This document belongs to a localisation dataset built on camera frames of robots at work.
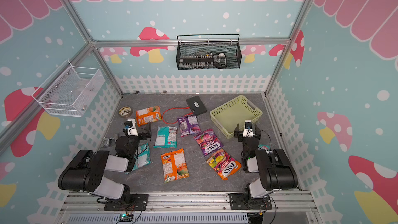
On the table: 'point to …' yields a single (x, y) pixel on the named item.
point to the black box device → (196, 106)
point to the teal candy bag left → (143, 157)
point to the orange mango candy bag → (174, 166)
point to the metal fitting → (114, 138)
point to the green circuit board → (125, 217)
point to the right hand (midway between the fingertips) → (247, 124)
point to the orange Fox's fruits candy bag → (224, 165)
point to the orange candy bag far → (147, 115)
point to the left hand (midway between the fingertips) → (144, 123)
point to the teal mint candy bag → (166, 137)
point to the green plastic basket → (237, 111)
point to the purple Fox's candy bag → (208, 141)
